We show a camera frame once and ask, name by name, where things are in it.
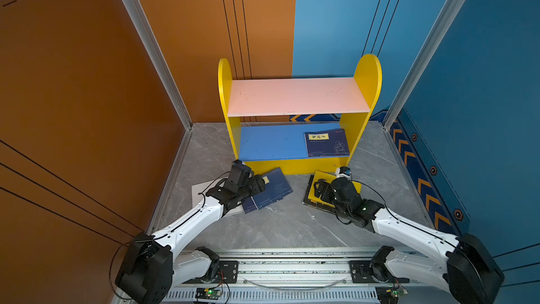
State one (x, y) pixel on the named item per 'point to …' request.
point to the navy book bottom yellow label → (249, 205)
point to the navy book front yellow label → (327, 143)
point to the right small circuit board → (389, 294)
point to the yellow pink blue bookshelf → (268, 119)
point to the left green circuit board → (207, 293)
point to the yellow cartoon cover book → (318, 176)
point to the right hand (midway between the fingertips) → (319, 188)
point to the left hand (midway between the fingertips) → (260, 181)
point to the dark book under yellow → (311, 203)
